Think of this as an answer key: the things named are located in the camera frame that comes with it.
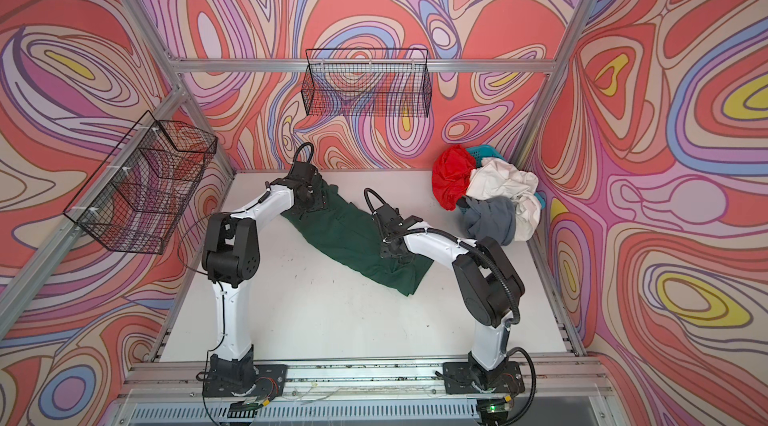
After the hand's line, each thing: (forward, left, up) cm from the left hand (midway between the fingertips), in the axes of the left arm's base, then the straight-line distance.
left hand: (319, 201), depth 104 cm
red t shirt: (+6, -47, +7) cm, 48 cm away
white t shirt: (+2, -60, +10) cm, 61 cm away
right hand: (-20, -27, -3) cm, 34 cm away
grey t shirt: (-12, -57, +7) cm, 59 cm away
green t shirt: (-11, -11, -4) cm, 16 cm away
